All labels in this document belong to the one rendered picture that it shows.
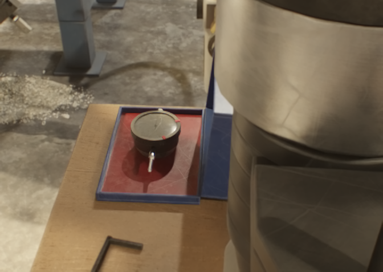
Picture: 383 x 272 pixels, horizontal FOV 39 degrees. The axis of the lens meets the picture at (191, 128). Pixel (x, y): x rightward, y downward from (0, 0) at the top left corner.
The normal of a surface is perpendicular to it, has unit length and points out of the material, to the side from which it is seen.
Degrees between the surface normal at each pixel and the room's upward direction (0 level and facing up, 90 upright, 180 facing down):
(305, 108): 91
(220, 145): 90
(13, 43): 0
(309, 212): 0
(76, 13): 90
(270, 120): 90
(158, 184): 0
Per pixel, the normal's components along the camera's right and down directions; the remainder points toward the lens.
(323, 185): 0.00, -0.79
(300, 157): -0.52, 0.52
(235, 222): -0.93, 0.22
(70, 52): -0.05, 0.61
